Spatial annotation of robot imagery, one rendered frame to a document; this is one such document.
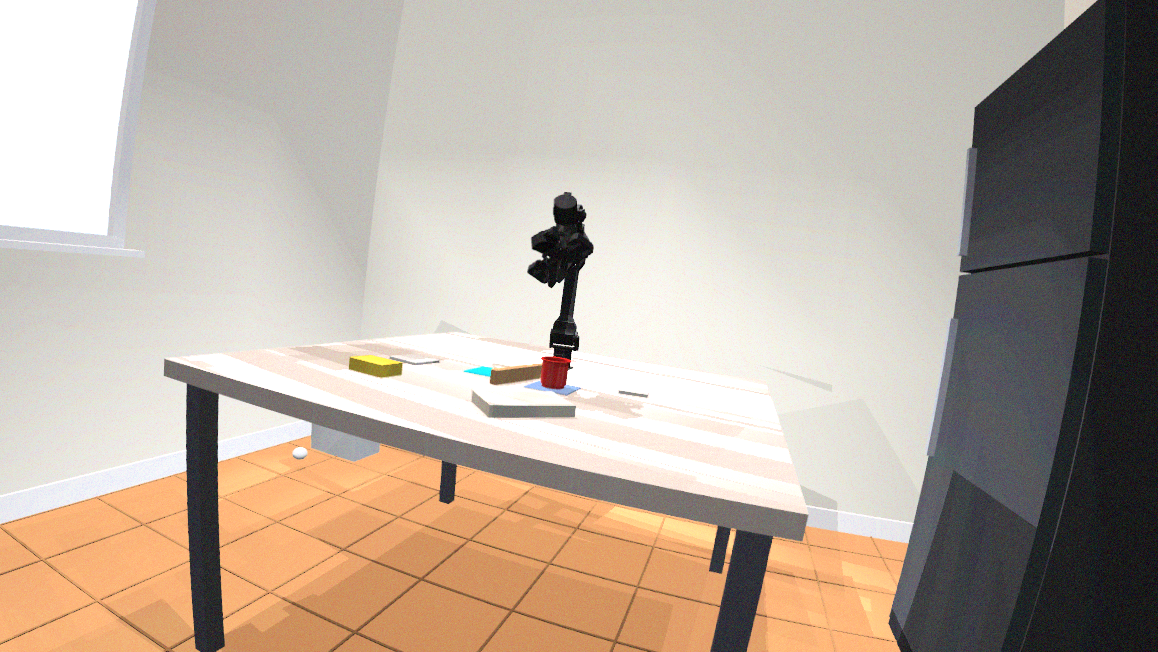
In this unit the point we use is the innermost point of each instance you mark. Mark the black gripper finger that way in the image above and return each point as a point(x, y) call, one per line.
point(566, 263)
point(550, 273)

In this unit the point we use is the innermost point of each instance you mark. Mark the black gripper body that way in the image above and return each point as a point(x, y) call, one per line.
point(571, 243)

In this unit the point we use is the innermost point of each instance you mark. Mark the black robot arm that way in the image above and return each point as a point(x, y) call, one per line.
point(568, 216)

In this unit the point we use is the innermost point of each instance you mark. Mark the white flat panel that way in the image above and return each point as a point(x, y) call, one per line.
point(414, 359)

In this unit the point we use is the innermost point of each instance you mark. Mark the red cup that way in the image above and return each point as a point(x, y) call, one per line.
point(554, 372)

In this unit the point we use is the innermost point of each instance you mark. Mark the yellow rectangular block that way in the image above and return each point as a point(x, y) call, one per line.
point(376, 366)

